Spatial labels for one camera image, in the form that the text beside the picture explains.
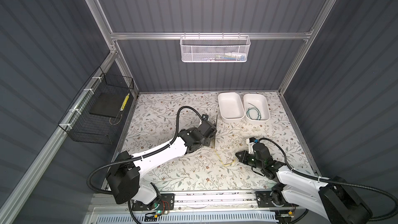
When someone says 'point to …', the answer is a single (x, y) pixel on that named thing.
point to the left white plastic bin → (231, 107)
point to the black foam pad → (109, 104)
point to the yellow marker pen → (125, 102)
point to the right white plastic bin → (260, 101)
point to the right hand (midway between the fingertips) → (237, 155)
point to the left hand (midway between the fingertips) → (205, 134)
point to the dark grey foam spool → (215, 135)
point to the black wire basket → (94, 116)
